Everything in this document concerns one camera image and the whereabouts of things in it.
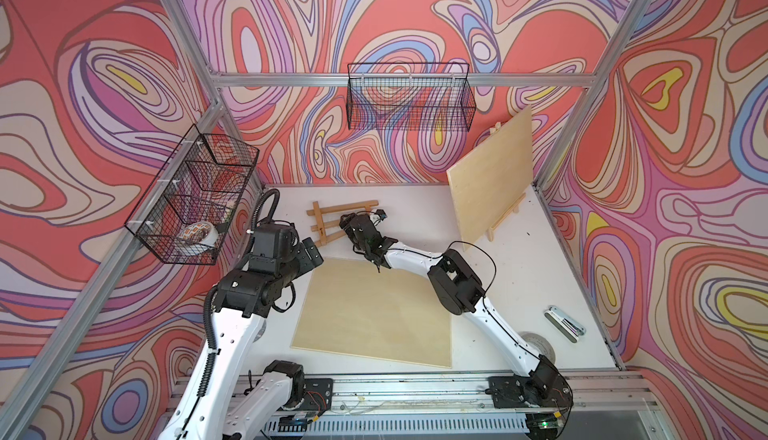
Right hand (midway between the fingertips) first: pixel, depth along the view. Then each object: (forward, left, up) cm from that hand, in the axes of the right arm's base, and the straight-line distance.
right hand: (344, 229), depth 104 cm
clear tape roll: (-40, -55, -2) cm, 68 cm away
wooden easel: (+1, +8, +1) cm, 9 cm away
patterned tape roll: (-19, +31, +25) cm, 44 cm away
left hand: (-24, +4, +22) cm, 33 cm away
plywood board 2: (+1, -47, +22) cm, 52 cm away
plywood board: (-27, -3, -5) cm, 27 cm away
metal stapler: (-36, -65, -2) cm, 74 cm away
